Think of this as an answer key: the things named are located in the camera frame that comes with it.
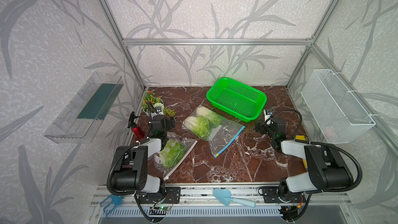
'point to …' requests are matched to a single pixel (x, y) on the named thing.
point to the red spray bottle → (132, 124)
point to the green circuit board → (160, 208)
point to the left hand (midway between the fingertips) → (162, 117)
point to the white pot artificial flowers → (155, 101)
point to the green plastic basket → (237, 98)
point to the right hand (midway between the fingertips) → (263, 118)
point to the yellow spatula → (302, 138)
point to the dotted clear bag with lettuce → (174, 152)
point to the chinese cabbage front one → (200, 127)
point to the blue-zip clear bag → (221, 138)
